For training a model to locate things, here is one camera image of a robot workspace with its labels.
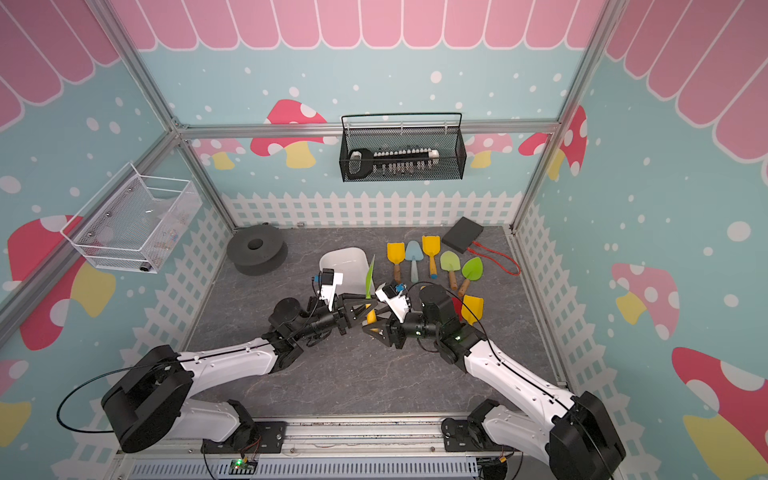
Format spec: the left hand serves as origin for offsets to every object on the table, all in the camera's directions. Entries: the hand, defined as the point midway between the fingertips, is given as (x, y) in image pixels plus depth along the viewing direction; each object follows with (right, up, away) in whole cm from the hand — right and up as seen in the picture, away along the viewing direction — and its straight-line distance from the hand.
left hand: (377, 307), depth 71 cm
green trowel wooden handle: (+32, +7, +36) cm, 48 cm away
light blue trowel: (+12, +13, +42) cm, 45 cm away
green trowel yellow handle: (-1, -2, -1) cm, 2 cm away
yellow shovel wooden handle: (+5, +13, +42) cm, 45 cm away
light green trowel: (+25, +10, +38) cm, 47 cm away
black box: (+31, +22, +48) cm, 62 cm away
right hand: (-2, -4, +1) cm, 5 cm away
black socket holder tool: (-6, +40, +18) cm, 45 cm away
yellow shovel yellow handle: (+18, +16, +42) cm, 49 cm away
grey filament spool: (-45, +14, +35) cm, 58 cm away
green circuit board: (-33, -40, +2) cm, 52 cm away
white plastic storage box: (-11, +9, +35) cm, 38 cm away
